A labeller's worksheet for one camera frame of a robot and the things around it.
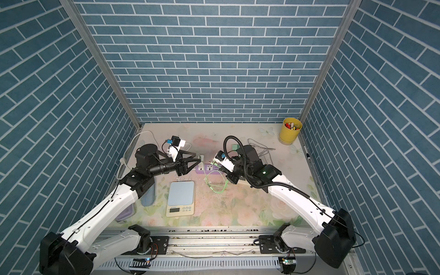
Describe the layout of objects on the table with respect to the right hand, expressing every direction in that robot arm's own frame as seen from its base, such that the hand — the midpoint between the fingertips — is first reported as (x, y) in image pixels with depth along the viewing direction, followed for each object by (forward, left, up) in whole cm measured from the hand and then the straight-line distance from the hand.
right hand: (223, 167), depth 76 cm
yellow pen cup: (+33, -36, -6) cm, 50 cm away
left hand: (-1, +9, +7) cm, 12 cm away
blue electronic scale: (-10, +21, -18) cm, 29 cm away
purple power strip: (+9, +10, -18) cm, 23 cm away
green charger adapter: (+26, -4, -18) cm, 32 cm away
